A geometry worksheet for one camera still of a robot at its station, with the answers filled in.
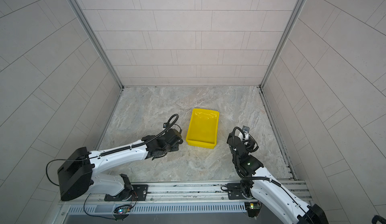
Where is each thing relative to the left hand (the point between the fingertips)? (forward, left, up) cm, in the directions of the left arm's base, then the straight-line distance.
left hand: (181, 143), depth 83 cm
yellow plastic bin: (+10, -12, 0) cm, 16 cm away
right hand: (+4, -32, +3) cm, 32 cm away
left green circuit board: (-30, +23, 0) cm, 38 cm away
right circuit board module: (-29, -35, -4) cm, 46 cm away
